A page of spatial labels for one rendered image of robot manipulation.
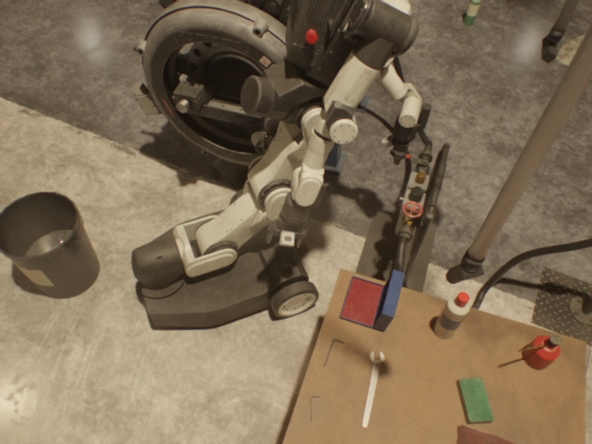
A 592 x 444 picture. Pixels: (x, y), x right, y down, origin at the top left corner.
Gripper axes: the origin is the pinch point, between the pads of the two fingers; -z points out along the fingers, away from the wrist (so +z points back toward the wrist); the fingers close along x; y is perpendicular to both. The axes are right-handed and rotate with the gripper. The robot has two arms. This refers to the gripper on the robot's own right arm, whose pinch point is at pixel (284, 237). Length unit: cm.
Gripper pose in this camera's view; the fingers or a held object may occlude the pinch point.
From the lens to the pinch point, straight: 175.9
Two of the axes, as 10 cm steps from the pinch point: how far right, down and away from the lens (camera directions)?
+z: 2.7, -6.9, -6.7
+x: 9.6, 1.4, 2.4
